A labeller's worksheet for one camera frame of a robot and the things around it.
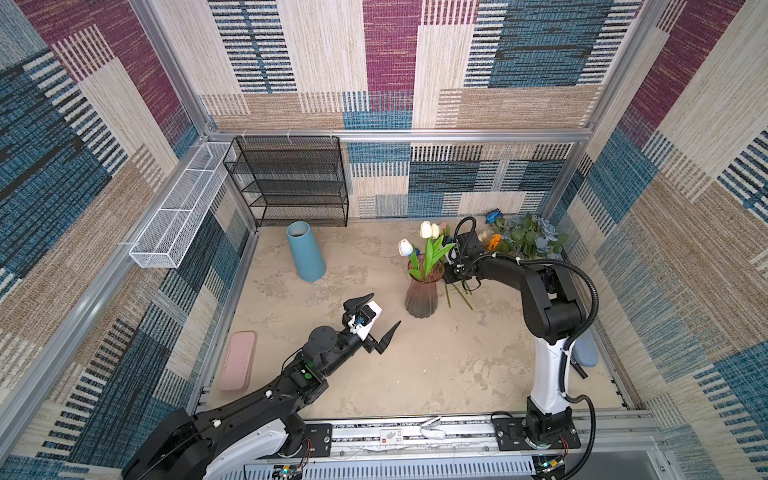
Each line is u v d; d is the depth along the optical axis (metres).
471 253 0.83
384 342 0.67
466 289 0.93
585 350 0.86
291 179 1.09
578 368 0.83
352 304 0.70
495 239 1.08
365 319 0.61
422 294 0.98
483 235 1.07
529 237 1.01
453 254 0.93
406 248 0.76
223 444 0.44
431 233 0.79
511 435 0.73
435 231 0.82
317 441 0.73
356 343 0.67
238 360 0.84
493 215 1.16
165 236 0.71
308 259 1.02
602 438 0.74
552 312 0.55
